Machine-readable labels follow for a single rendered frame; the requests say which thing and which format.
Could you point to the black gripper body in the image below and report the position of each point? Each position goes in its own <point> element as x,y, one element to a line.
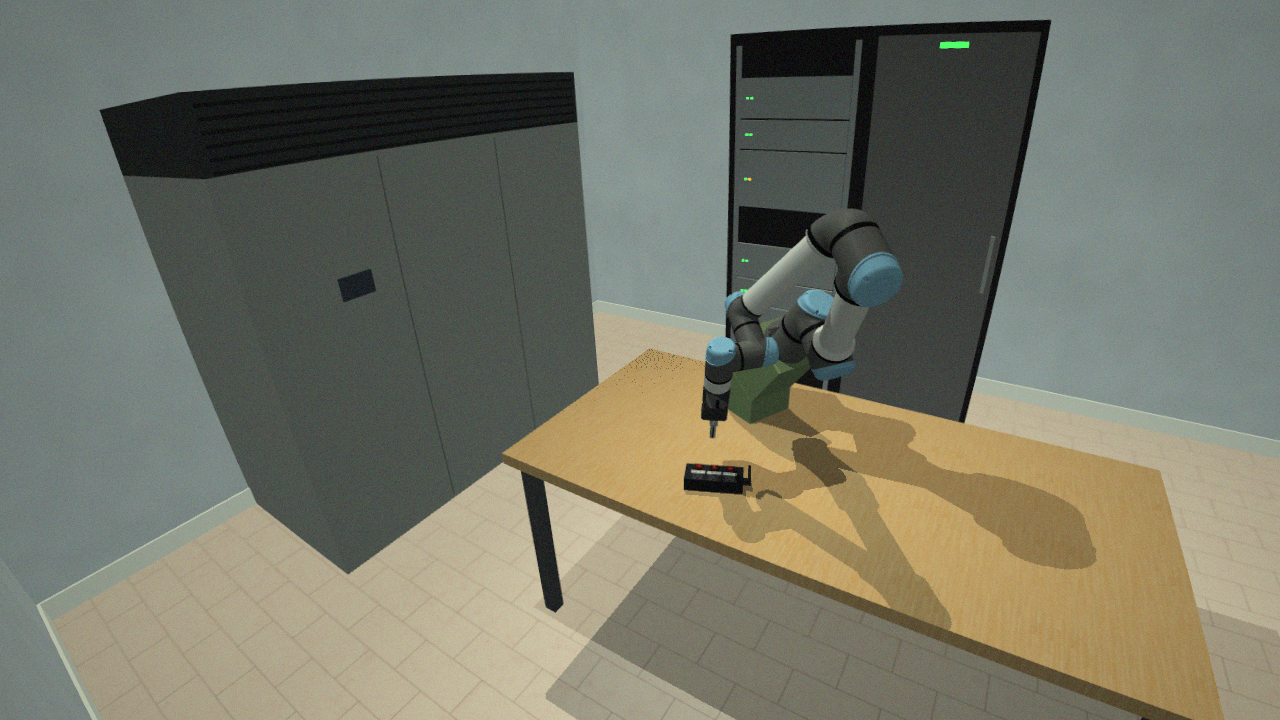
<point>712,395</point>

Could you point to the black power strip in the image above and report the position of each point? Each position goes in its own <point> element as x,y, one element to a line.
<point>715,478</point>

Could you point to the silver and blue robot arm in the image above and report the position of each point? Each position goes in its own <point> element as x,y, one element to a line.
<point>867,271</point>

